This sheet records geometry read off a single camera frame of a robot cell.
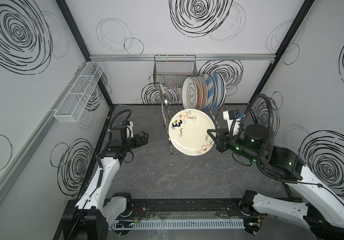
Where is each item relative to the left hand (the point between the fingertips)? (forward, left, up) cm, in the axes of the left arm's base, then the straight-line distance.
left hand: (142, 136), depth 81 cm
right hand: (-11, -30, +22) cm, 39 cm away
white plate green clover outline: (+19, -25, +15) cm, 35 cm away
